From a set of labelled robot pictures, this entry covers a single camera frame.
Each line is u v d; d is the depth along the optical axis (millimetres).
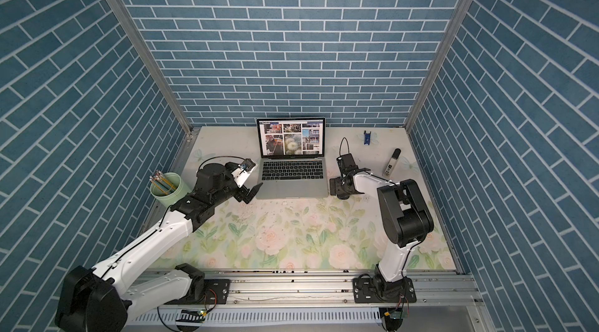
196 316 722
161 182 823
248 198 737
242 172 680
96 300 377
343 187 868
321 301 732
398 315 707
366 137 1158
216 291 735
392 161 1048
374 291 733
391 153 1118
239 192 720
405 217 494
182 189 838
